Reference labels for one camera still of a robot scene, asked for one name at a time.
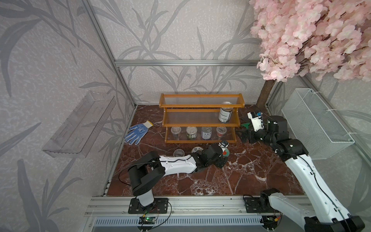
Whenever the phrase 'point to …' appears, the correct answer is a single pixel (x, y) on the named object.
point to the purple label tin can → (206, 133)
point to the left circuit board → (146, 220)
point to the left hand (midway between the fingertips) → (223, 153)
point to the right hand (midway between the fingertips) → (244, 127)
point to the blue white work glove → (138, 131)
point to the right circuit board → (270, 221)
